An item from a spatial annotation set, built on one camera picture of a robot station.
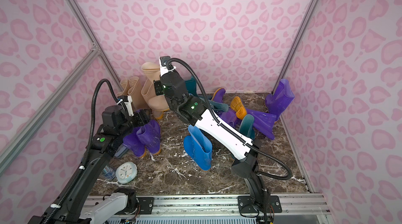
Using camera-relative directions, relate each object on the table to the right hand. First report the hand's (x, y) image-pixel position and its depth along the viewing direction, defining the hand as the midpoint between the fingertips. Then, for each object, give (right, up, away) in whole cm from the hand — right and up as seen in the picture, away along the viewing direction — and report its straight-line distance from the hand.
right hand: (160, 73), depth 63 cm
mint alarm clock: (-22, -47, +17) cm, 55 cm away
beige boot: (-7, -12, +18) cm, 23 cm away
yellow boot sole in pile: (+37, -13, +31) cm, 50 cm away
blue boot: (+15, -31, +4) cm, 35 cm away
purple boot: (-14, -29, +9) cm, 33 cm away
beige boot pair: (-21, -5, +24) cm, 32 cm away
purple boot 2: (+61, -11, +29) cm, 68 cm away
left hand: (-10, -15, +11) cm, 21 cm away
